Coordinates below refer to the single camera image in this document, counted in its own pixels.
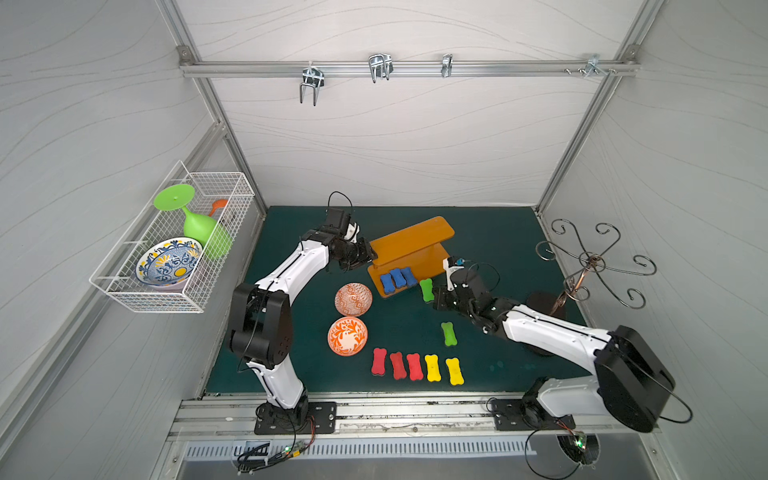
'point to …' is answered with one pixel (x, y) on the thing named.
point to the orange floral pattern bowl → (347, 336)
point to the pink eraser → (379, 361)
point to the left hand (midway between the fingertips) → (374, 257)
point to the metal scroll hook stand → (593, 263)
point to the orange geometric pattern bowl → (353, 299)
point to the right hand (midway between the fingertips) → (432, 287)
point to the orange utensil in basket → (219, 203)
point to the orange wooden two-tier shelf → (417, 247)
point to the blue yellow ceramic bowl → (167, 263)
